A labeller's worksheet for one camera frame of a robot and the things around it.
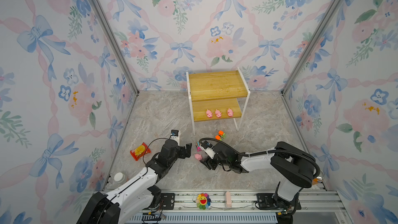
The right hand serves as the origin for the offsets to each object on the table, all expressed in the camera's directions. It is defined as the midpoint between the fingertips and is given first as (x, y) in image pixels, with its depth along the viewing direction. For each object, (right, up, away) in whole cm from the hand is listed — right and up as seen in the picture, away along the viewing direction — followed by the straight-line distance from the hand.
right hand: (202, 155), depth 88 cm
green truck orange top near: (+9, +9, +6) cm, 14 cm away
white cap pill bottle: (-40, -7, -13) cm, 43 cm away
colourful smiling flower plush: (0, -18, -14) cm, 22 cm away
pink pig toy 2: (+8, +24, -2) cm, 25 cm away
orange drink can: (+52, -7, -16) cm, 55 cm away
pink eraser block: (+12, -17, -14) cm, 25 cm away
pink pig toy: (+15, +24, -2) cm, 29 cm away
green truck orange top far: (+12, +11, +7) cm, 18 cm away
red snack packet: (-36, +2, 0) cm, 36 cm away
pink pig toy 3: (+3, +24, -2) cm, 24 cm away
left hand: (-10, +8, -2) cm, 13 cm away
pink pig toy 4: (-2, 0, -1) cm, 3 cm away
